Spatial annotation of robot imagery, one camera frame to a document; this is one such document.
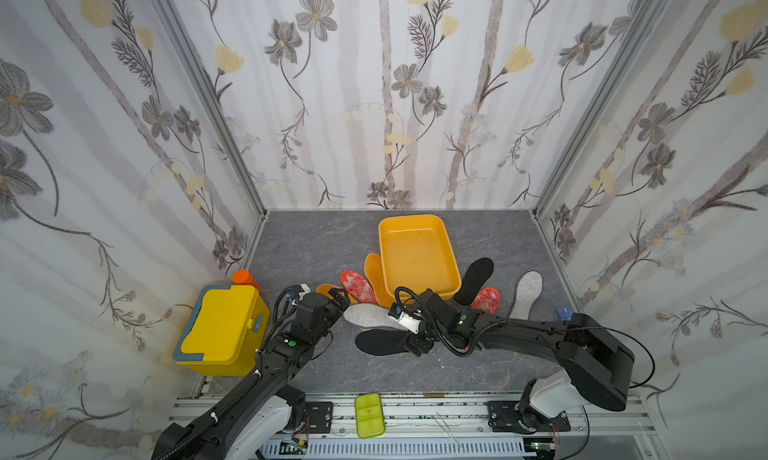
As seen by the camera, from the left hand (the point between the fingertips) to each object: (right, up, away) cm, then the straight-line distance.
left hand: (345, 297), depth 84 cm
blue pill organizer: (+68, -6, +7) cm, 68 cm away
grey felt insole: (+7, -7, +6) cm, 12 cm away
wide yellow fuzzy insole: (-9, 0, +15) cm, 17 cm away
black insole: (+11, -14, +3) cm, 18 cm away
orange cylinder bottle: (-31, +5, +5) cm, 32 cm away
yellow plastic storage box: (+23, +12, +23) cm, 35 cm away
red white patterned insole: (+2, +1, +14) cm, 14 cm away
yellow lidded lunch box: (-28, -6, -11) cm, 31 cm away
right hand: (+17, -9, -1) cm, 19 cm away
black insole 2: (+42, +3, +17) cm, 45 cm away
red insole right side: (+45, -3, +11) cm, 46 cm away
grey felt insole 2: (+59, 0, +14) cm, 61 cm away
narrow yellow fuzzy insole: (+7, +6, +17) cm, 20 cm away
